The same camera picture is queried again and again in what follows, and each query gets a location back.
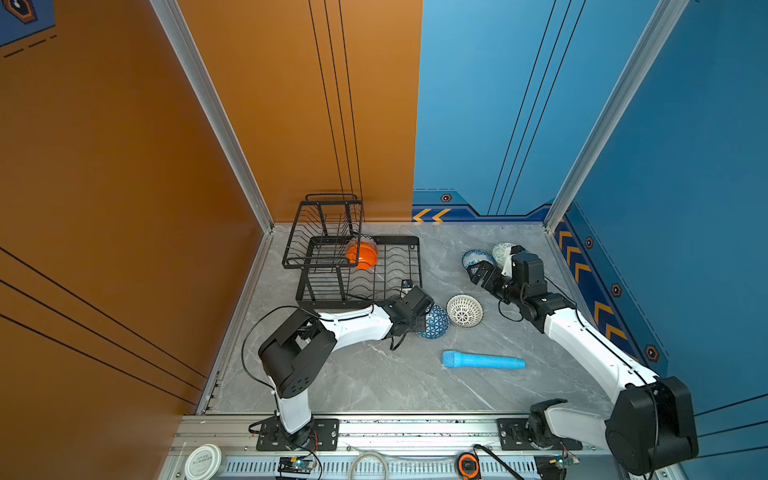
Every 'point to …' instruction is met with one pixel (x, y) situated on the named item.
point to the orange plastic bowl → (363, 252)
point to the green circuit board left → (296, 465)
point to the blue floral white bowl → (474, 257)
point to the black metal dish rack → (340, 268)
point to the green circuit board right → (561, 461)
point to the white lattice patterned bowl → (465, 310)
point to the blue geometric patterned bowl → (437, 323)
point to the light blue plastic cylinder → (451, 359)
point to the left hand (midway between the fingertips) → (420, 317)
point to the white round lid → (203, 462)
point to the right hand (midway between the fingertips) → (474, 274)
